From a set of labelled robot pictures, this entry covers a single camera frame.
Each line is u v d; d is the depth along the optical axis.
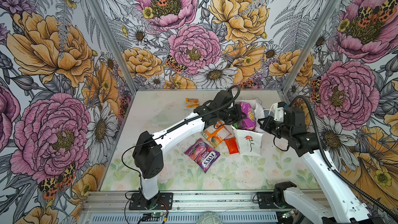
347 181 0.41
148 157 0.45
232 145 0.91
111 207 0.75
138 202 0.73
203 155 0.85
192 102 1.12
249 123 0.73
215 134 0.94
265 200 0.73
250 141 0.77
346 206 0.39
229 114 0.65
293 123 0.54
